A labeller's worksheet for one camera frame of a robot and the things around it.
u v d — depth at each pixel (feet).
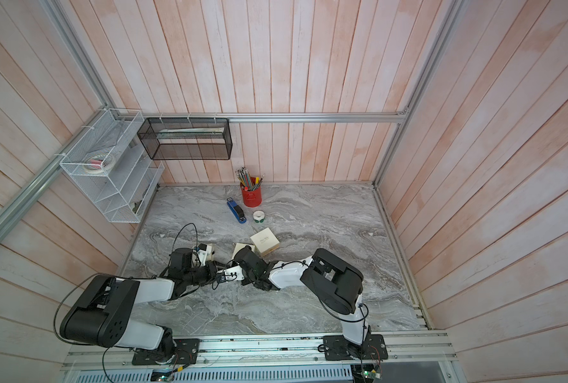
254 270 2.30
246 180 3.41
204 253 2.81
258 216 3.43
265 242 3.13
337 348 2.41
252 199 3.52
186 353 2.40
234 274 2.56
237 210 3.42
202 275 2.62
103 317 1.44
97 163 2.45
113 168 2.45
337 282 1.65
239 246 3.11
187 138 3.45
